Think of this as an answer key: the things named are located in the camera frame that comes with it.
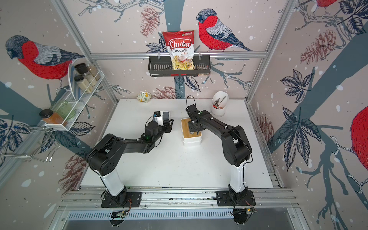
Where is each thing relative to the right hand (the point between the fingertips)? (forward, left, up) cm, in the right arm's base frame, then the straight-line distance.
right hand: (194, 126), depth 96 cm
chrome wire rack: (-30, +68, +30) cm, 80 cm away
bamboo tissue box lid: (-4, +6, +3) cm, 8 cm away
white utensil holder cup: (+21, -19, +4) cm, 28 cm away
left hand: (+2, +14, +8) cm, 16 cm away
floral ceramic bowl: (+33, +45, -4) cm, 56 cm away
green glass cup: (-9, +68, +28) cm, 74 cm away
